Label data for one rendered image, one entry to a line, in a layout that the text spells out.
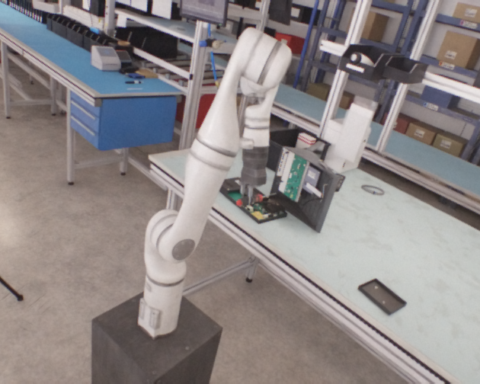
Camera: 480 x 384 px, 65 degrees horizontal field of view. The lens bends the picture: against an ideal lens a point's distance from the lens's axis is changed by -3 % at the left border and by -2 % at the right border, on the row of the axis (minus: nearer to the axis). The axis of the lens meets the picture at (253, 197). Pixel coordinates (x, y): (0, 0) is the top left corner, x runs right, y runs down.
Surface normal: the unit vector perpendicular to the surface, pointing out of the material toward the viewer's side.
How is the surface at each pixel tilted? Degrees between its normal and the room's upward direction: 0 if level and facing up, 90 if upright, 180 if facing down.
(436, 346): 0
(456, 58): 90
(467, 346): 0
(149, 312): 90
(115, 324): 0
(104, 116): 90
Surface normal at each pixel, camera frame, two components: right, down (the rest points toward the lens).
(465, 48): -0.68, 0.21
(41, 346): 0.22, -0.86
